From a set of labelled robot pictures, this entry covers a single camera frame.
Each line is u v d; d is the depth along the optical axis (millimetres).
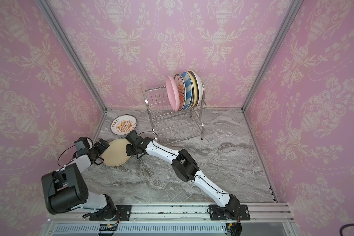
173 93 698
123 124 1101
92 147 777
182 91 764
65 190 455
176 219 729
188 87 732
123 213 744
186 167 631
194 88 714
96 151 797
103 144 850
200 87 726
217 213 729
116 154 937
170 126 1052
